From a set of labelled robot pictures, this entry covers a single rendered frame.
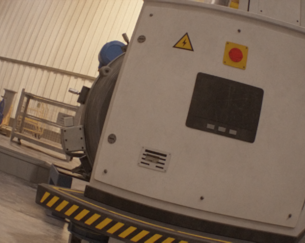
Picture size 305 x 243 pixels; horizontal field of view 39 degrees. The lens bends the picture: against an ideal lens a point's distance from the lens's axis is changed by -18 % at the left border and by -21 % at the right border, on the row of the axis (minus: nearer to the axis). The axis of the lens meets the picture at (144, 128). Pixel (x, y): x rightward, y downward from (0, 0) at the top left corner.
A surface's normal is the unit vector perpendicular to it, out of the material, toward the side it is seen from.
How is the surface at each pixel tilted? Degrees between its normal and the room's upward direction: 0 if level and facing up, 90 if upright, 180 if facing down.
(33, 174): 90
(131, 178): 90
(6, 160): 90
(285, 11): 90
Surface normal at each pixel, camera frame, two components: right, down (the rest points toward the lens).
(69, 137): 0.25, 0.02
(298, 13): -0.44, -0.17
